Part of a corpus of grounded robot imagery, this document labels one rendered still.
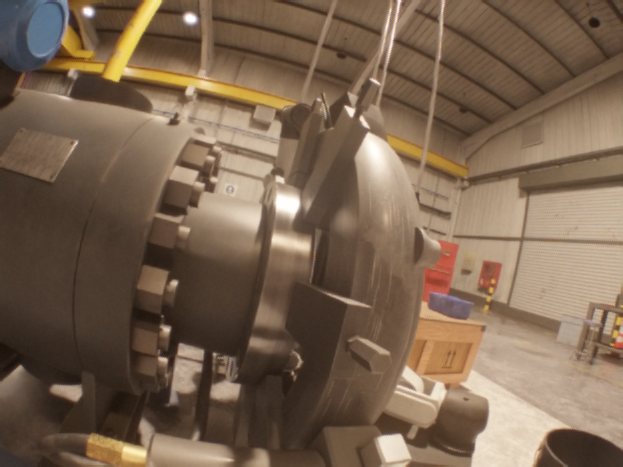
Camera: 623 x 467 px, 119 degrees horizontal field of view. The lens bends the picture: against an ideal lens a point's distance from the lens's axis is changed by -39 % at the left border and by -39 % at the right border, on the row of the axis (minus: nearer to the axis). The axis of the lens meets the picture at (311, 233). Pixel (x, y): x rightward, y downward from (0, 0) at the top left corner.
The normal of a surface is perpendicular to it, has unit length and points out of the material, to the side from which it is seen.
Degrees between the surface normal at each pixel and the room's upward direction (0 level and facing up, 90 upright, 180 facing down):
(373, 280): 78
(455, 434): 90
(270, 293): 82
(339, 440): 22
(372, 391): 96
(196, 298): 97
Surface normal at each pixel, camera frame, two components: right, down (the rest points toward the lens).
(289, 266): 0.36, -0.28
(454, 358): 0.29, 0.04
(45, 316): 0.22, 0.31
